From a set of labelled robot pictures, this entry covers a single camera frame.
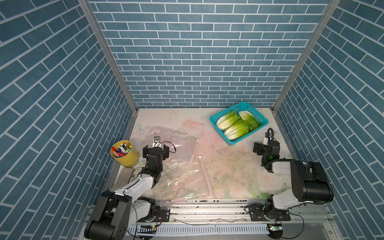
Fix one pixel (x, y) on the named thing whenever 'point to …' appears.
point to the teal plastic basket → (216, 117)
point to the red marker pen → (116, 152)
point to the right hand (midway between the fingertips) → (265, 143)
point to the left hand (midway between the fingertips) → (159, 144)
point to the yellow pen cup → (124, 153)
